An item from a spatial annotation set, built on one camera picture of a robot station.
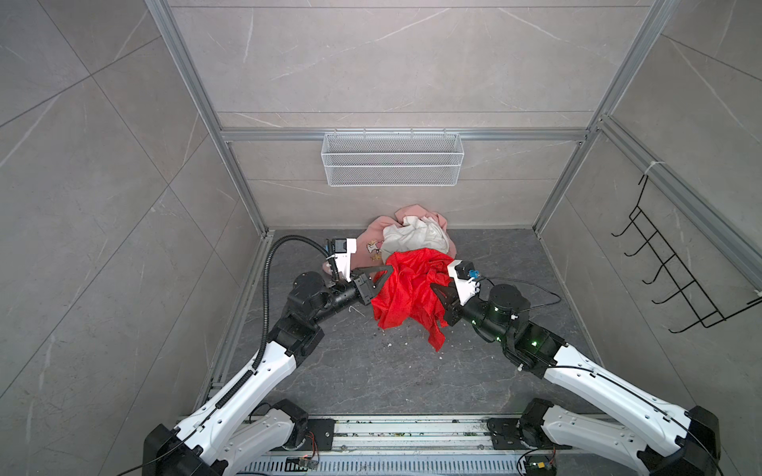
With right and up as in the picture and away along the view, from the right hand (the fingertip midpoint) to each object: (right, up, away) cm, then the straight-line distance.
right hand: (433, 281), depth 70 cm
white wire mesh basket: (-9, +39, +31) cm, 51 cm away
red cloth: (-7, -3, -3) cm, 8 cm away
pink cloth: (-18, +8, +37) cm, 42 cm away
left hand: (-10, +4, -7) cm, 13 cm away
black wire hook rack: (+56, +2, -4) cm, 56 cm away
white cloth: (-1, +14, +34) cm, 37 cm away
